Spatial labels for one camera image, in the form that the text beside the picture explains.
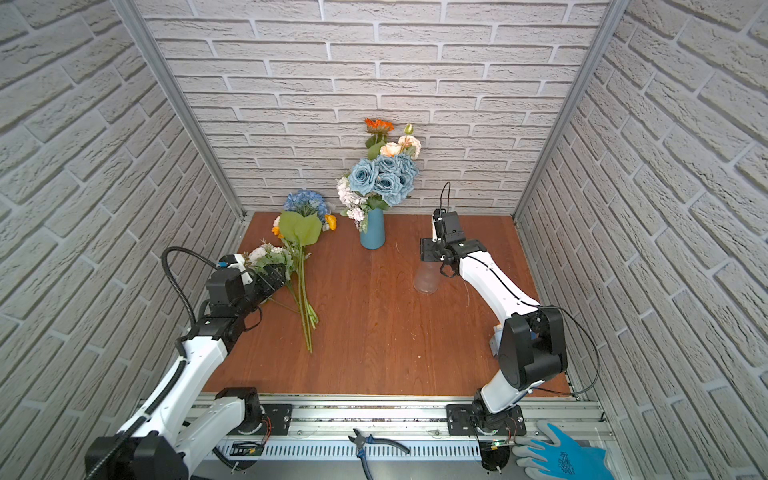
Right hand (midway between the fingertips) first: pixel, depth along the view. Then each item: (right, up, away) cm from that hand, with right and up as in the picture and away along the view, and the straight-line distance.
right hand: (432, 243), depth 88 cm
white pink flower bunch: (-54, -4, +8) cm, 55 cm away
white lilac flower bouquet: (-24, +12, -3) cm, 27 cm away
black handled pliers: (-19, -47, -18) cm, 55 cm away
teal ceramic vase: (-19, +2, +18) cm, 26 cm away
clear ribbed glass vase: (-1, -12, +7) cm, 14 cm away
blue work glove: (+27, -51, -20) cm, 61 cm away
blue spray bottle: (+17, -28, -6) cm, 33 cm away
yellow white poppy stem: (-45, +4, +15) cm, 47 cm away
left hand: (-45, -7, -7) cm, 46 cm away
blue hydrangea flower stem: (-45, +15, +23) cm, 53 cm away
